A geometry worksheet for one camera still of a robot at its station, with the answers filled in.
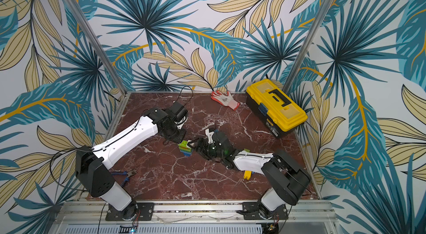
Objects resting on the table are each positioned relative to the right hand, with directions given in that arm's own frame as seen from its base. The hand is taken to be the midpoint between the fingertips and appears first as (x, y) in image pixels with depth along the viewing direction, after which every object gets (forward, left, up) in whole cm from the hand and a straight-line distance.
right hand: (190, 147), depth 81 cm
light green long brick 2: (+1, +3, -2) cm, 4 cm away
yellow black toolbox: (+19, -45, +5) cm, 49 cm away
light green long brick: (+1, +3, +1) cm, 4 cm away
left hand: (+2, +6, +4) cm, 7 cm away
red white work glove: (+39, -21, -10) cm, 46 cm away
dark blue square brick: (+1, +3, -10) cm, 11 cm away
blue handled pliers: (-8, +30, -10) cm, 33 cm away
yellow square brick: (-11, -27, -9) cm, 31 cm away
